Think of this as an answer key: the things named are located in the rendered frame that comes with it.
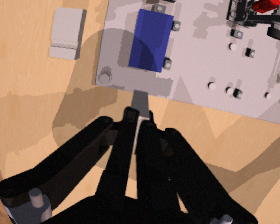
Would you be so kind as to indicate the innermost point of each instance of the blue rectangular block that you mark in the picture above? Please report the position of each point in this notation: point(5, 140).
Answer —
point(150, 40)

